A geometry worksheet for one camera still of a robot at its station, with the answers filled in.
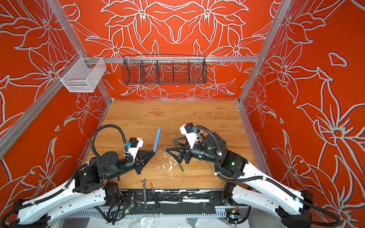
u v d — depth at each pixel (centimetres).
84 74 94
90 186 46
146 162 60
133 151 52
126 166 52
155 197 74
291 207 39
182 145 60
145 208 70
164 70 99
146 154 58
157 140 59
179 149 50
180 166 84
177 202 73
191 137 51
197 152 52
